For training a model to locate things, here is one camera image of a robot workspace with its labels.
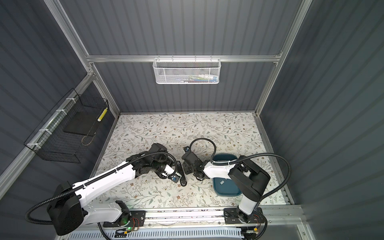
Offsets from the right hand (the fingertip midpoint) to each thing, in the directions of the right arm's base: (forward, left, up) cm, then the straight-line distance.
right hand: (188, 164), depth 91 cm
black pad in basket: (+10, +53, +28) cm, 61 cm away
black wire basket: (+4, +58, +29) cm, 65 cm away
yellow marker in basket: (+16, +46, +28) cm, 56 cm away
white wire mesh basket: (+64, +4, +26) cm, 69 cm away
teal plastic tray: (-13, -21, -2) cm, 25 cm away
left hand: (-3, +7, +10) cm, 13 cm away
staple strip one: (-10, -20, -1) cm, 22 cm away
